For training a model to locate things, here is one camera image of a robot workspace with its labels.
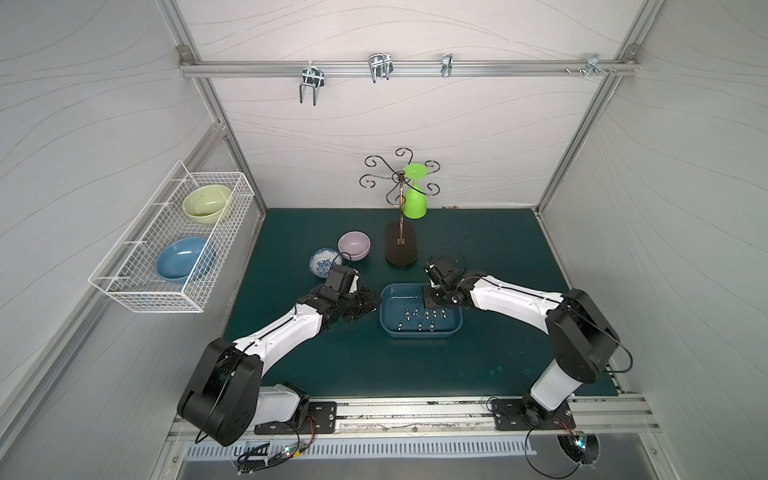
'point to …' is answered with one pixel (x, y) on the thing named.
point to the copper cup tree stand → (401, 238)
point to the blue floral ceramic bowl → (322, 260)
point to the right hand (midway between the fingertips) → (427, 295)
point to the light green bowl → (204, 204)
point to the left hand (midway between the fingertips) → (380, 303)
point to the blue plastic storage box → (402, 313)
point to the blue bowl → (185, 259)
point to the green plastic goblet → (415, 201)
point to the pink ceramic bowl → (354, 245)
